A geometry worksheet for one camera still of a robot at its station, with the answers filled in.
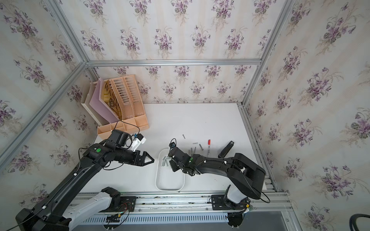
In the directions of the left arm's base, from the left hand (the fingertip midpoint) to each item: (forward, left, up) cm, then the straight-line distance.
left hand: (149, 161), depth 70 cm
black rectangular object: (+13, -44, -17) cm, 49 cm away
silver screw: (+26, -17, -18) cm, 36 cm away
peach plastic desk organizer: (+56, +26, -7) cm, 63 cm away
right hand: (+6, -11, -14) cm, 19 cm away
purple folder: (+32, +33, +9) cm, 47 cm away
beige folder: (+29, +37, -4) cm, 47 cm away
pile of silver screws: (+8, -5, -18) cm, 20 cm away
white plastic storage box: (-3, -7, -20) cm, 21 cm away
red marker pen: (+19, -34, -17) cm, 43 cm away
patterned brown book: (+45, +34, 0) cm, 56 cm away
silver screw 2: (+20, -25, -18) cm, 36 cm away
